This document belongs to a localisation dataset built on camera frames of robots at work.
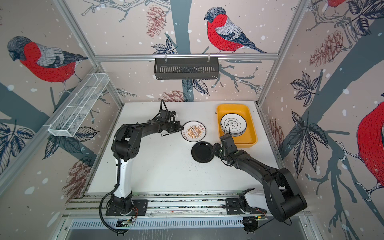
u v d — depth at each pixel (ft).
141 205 2.44
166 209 2.44
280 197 1.37
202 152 3.02
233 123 3.40
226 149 2.26
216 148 2.87
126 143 2.01
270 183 1.34
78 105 2.55
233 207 2.39
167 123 2.95
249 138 3.29
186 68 3.48
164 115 2.86
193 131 3.40
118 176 1.97
